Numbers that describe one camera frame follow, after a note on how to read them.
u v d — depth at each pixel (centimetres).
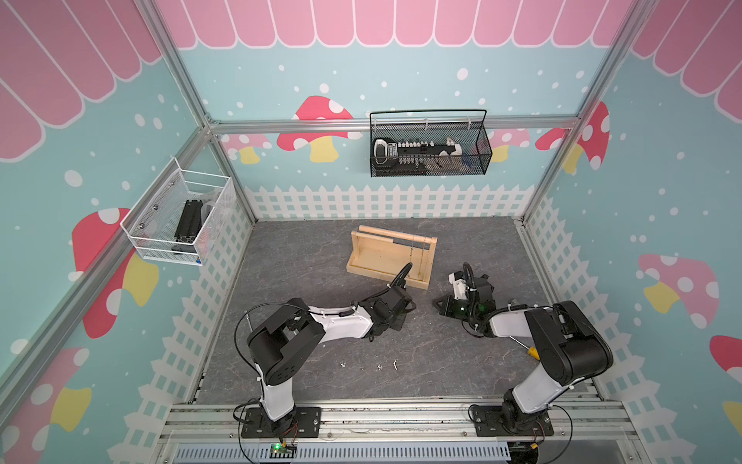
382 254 109
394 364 85
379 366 83
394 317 73
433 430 74
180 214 73
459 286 87
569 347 47
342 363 85
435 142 92
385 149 89
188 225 70
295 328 53
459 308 83
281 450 73
